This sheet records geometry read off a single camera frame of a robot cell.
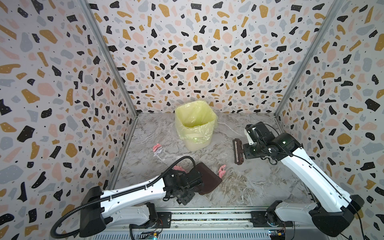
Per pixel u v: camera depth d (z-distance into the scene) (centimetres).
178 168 90
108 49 85
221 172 90
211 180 81
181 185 52
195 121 103
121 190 44
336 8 71
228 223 73
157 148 100
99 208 39
